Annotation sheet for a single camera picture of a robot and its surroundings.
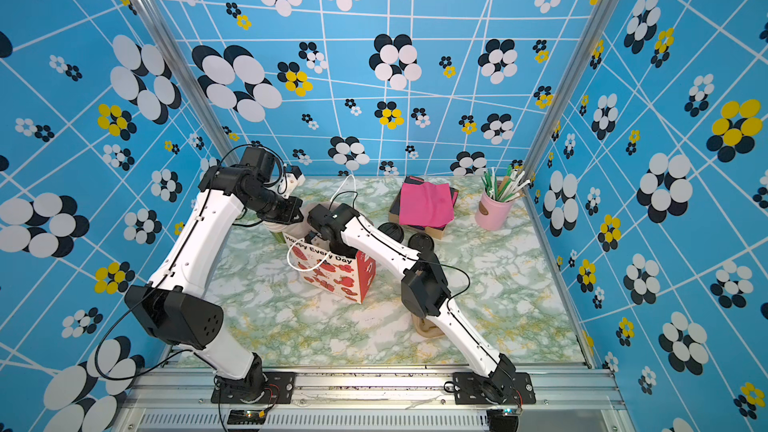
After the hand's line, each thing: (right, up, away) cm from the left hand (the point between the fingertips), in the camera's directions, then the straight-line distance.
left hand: (302, 215), depth 78 cm
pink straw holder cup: (+57, -1, +21) cm, 61 cm away
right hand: (+8, -16, +10) cm, 21 cm away
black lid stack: (+34, -9, +18) cm, 39 cm away
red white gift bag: (+14, -16, -3) cm, 21 cm away
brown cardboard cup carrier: (+33, -31, +2) cm, 45 cm away
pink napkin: (+36, +3, +27) cm, 45 cm away
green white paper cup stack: (-12, -7, +17) cm, 22 cm away
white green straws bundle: (+59, +8, +15) cm, 62 cm away
